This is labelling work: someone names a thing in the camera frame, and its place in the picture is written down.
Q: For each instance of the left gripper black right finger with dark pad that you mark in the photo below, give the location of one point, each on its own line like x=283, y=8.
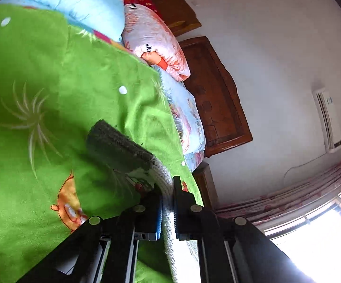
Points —
x=230, y=250

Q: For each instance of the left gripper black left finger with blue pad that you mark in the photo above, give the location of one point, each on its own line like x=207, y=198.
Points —
x=103, y=250

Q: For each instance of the green and white knit sweater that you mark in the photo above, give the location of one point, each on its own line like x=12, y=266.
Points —
x=119, y=151

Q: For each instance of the red floral curtain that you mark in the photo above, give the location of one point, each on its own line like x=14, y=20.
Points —
x=287, y=200

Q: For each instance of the wooden nightstand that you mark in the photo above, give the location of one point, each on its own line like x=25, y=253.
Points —
x=204, y=179

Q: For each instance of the barred window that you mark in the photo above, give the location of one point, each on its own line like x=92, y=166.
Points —
x=313, y=241

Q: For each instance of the light blue floral pillow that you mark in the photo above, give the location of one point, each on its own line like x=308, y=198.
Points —
x=188, y=123

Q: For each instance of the large carved wooden headboard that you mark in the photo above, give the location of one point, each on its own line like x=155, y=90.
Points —
x=215, y=92

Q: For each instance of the green cartoon print bed sheet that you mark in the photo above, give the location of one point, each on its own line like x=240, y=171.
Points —
x=56, y=82

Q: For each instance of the pink floral pillow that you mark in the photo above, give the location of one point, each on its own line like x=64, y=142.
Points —
x=148, y=37

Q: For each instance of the small wooden headboard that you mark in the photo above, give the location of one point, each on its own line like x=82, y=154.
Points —
x=177, y=15

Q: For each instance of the white wall air conditioner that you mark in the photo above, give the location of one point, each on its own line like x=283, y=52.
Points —
x=329, y=120

